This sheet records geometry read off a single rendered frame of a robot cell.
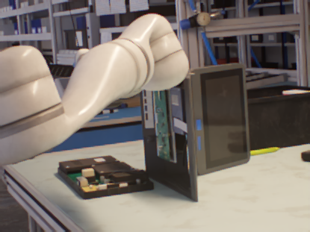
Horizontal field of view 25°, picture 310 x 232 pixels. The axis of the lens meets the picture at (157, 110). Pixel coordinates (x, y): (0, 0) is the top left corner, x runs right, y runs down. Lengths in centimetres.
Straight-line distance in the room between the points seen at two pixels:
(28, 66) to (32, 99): 3
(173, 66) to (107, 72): 16
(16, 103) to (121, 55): 21
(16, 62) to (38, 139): 8
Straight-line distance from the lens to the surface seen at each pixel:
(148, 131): 139
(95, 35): 391
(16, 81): 68
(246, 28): 302
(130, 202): 122
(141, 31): 92
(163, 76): 95
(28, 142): 68
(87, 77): 81
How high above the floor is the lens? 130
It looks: 7 degrees down
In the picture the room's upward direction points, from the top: 4 degrees counter-clockwise
